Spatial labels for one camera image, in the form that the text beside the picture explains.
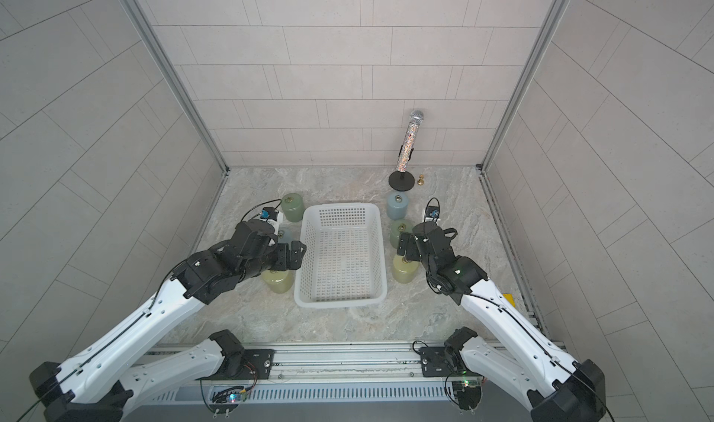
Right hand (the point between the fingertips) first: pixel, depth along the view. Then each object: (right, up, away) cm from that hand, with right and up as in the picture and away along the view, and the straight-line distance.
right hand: (412, 236), depth 79 cm
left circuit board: (-46, -36, -14) cm, 60 cm away
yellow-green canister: (-39, -13, 0) cm, 41 cm away
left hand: (-31, -2, -6) cm, 32 cm away
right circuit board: (+12, -37, -10) cm, 40 cm away
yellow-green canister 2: (-2, -12, +4) cm, 12 cm away
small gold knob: (+9, +17, +33) cm, 38 cm away
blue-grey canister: (-3, +8, +18) cm, 20 cm away
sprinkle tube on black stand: (+1, +17, +33) cm, 37 cm away
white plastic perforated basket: (-21, -11, +10) cm, 26 cm away
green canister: (-4, +1, +11) cm, 11 cm away
